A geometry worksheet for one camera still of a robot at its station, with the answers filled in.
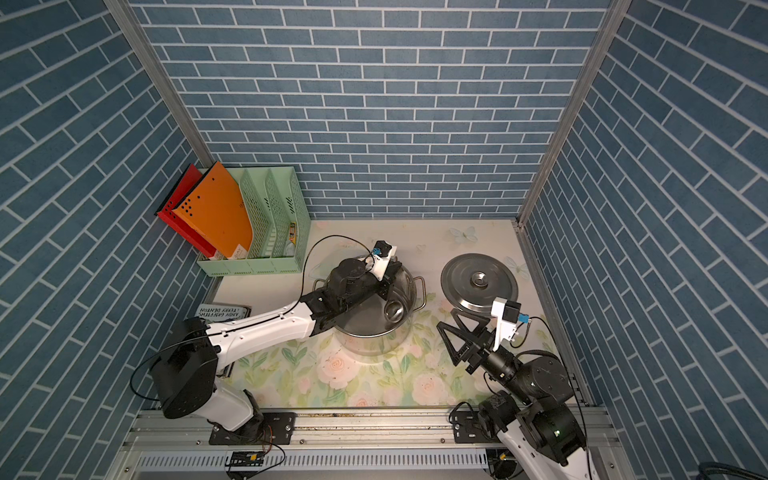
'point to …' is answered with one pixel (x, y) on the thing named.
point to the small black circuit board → (247, 459)
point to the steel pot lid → (471, 282)
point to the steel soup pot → (382, 326)
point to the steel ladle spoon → (394, 311)
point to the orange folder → (216, 210)
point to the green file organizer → (280, 224)
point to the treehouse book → (222, 312)
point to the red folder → (170, 217)
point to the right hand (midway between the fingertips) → (450, 325)
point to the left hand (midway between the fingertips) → (407, 266)
